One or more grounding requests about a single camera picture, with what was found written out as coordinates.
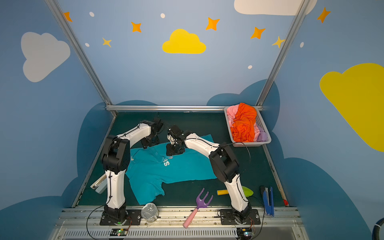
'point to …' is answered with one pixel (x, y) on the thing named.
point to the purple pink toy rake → (200, 204)
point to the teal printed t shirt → (149, 165)
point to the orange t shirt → (242, 128)
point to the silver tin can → (149, 212)
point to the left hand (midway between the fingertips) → (154, 144)
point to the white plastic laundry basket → (255, 144)
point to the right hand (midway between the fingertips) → (170, 151)
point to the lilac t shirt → (262, 136)
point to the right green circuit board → (244, 232)
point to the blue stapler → (269, 206)
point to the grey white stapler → (101, 185)
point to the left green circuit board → (119, 232)
